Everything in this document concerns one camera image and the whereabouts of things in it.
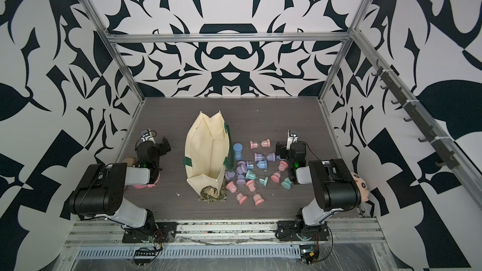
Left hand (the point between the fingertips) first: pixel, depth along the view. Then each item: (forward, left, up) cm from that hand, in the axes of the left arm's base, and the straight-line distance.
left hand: (152, 138), depth 93 cm
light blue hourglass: (-14, -52, -5) cm, 54 cm away
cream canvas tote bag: (-5, -26, -4) cm, 27 cm away
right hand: (-2, -67, -2) cm, 67 cm away
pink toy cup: (-21, -1, -7) cm, 22 cm away
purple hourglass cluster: (-17, -43, -1) cm, 46 cm away
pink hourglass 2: (-20, -59, -4) cm, 62 cm away
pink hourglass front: (-28, -49, -6) cm, 57 cm away
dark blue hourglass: (-7, -42, +1) cm, 42 cm away
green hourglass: (-19, -47, -4) cm, 51 cm away
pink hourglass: (-3, -55, -4) cm, 56 cm away
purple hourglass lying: (-10, -58, -5) cm, 59 cm away
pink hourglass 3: (-24, -39, -5) cm, 46 cm away
